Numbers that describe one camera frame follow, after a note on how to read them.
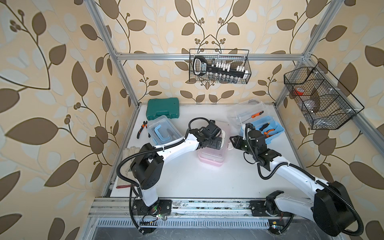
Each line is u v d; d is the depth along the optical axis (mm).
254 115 1014
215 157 803
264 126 1046
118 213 741
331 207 394
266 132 1018
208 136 652
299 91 807
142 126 1052
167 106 1158
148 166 458
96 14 741
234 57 908
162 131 953
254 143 646
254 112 1014
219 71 845
